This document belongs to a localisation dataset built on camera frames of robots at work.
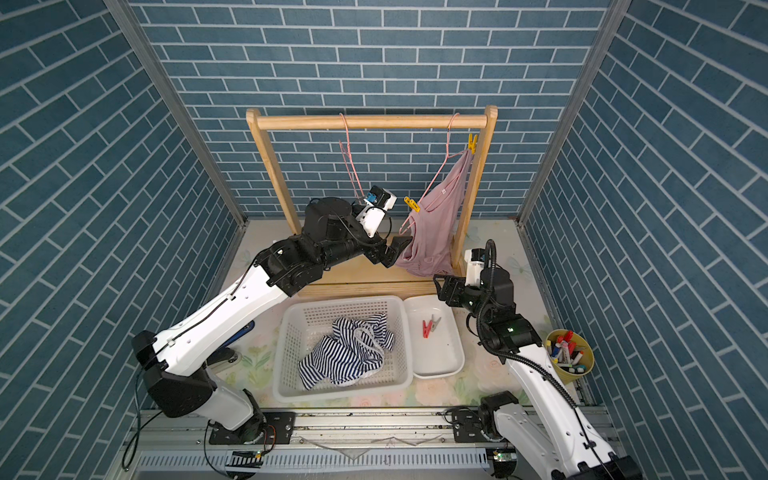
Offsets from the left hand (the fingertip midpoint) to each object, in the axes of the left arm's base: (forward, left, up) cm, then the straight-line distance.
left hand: (406, 228), depth 64 cm
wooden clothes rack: (+13, +10, -40) cm, 43 cm away
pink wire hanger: (+46, +19, -14) cm, 51 cm away
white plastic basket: (-5, +29, -36) cm, 46 cm away
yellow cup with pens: (-17, -43, -28) cm, 54 cm away
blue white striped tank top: (-15, +13, -32) cm, 38 cm away
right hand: (-2, -12, -17) cm, 21 cm away
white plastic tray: (-12, -13, -43) cm, 46 cm away
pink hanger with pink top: (+47, -17, -13) cm, 52 cm away
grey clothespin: (-4, -10, -39) cm, 40 cm away
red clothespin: (-5, -8, -39) cm, 40 cm away
